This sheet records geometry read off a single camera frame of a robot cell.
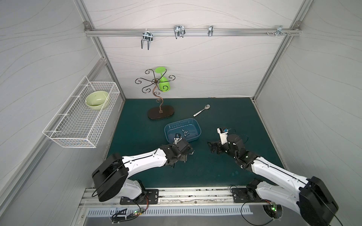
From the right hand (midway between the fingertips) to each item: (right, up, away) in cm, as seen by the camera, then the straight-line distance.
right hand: (215, 139), depth 84 cm
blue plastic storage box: (-15, +4, +17) cm, 23 cm away
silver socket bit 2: (-18, +2, +14) cm, 23 cm away
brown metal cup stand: (-38, +17, +26) cm, 49 cm away
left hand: (-21, -9, 0) cm, 22 cm away
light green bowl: (-66, +23, -11) cm, 70 cm away
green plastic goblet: (-31, +32, -1) cm, 45 cm away
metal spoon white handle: (0, +20, +30) cm, 37 cm away
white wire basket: (-71, +13, -16) cm, 73 cm away
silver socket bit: (-20, +3, +15) cm, 25 cm away
